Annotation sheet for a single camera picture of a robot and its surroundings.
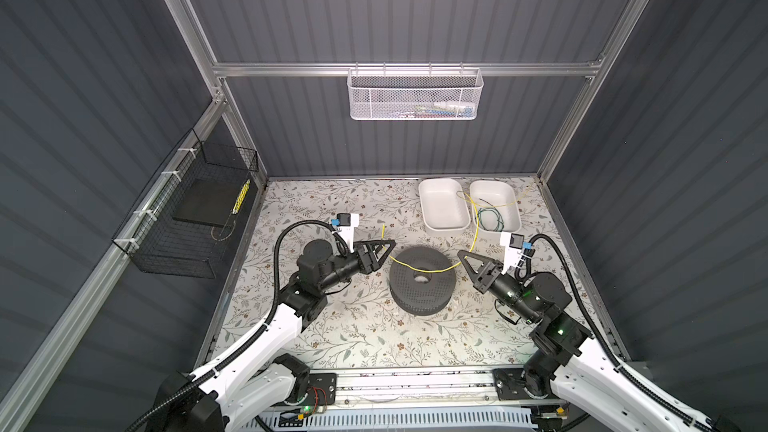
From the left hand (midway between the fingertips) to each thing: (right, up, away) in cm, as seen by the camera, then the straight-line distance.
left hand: (391, 243), depth 71 cm
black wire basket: (-51, +5, +1) cm, 51 cm away
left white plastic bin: (+20, +9, +38) cm, 43 cm away
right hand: (+16, -3, -4) cm, 17 cm away
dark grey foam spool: (+9, -17, +11) cm, 22 cm away
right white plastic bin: (+44, +13, +44) cm, 63 cm away
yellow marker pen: (-40, +11, +7) cm, 42 cm away
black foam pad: (-47, +11, +6) cm, 49 cm away
